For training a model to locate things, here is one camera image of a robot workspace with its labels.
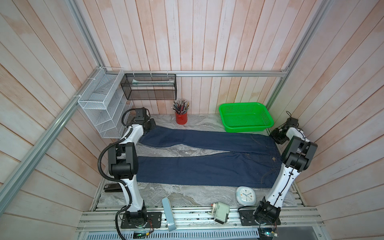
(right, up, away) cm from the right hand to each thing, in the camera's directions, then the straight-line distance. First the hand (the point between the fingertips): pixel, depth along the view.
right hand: (272, 135), depth 106 cm
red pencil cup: (-66, +12, +4) cm, 67 cm away
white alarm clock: (-30, -31, -28) cm, 52 cm away
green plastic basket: (-16, +14, +12) cm, 24 cm away
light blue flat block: (-71, -38, -33) cm, 87 cm away
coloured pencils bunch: (-66, +20, -1) cm, 69 cm away
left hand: (-85, +7, -7) cm, 86 cm away
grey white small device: (-45, -36, -34) cm, 67 cm away
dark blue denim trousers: (-22, -16, -12) cm, 29 cm away
